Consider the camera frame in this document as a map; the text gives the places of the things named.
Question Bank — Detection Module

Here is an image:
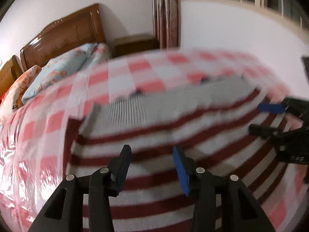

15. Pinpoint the red striped knit sweater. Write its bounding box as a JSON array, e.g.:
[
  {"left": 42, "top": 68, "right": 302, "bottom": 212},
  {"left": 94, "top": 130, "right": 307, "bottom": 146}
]
[{"left": 63, "top": 74, "right": 300, "bottom": 232}]

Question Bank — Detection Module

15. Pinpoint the pink checkered bed cover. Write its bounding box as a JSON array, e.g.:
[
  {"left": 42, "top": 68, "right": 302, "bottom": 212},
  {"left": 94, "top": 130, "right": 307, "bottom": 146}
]
[{"left": 1, "top": 50, "right": 308, "bottom": 231}]

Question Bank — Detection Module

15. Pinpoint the orange floral pillow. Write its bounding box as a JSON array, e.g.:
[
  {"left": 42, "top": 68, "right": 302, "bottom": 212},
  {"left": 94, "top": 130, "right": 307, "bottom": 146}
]
[{"left": 1, "top": 66, "right": 42, "bottom": 126}]

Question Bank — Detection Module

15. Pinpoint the blue floral pillow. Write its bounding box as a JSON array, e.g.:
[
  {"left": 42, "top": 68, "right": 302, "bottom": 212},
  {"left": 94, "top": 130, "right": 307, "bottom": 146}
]
[{"left": 21, "top": 43, "right": 96, "bottom": 105}]

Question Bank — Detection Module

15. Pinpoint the light wooden headboard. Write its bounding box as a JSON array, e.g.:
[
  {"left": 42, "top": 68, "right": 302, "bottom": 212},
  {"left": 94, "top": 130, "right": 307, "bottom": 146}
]
[{"left": 0, "top": 55, "right": 23, "bottom": 96}]

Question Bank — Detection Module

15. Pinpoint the pink floral curtain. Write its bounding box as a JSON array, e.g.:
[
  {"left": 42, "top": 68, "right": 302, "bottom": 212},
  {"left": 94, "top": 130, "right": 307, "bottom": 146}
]
[{"left": 152, "top": 0, "right": 178, "bottom": 49}]

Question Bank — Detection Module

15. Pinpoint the wooden nightstand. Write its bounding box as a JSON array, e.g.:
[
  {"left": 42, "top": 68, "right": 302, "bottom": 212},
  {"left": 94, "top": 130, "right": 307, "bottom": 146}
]
[{"left": 113, "top": 34, "right": 158, "bottom": 57}]

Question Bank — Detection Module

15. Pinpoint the dark wooden headboard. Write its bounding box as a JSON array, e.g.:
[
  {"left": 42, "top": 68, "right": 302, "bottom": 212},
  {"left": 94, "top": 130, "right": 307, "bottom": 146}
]
[{"left": 20, "top": 3, "right": 106, "bottom": 71}]

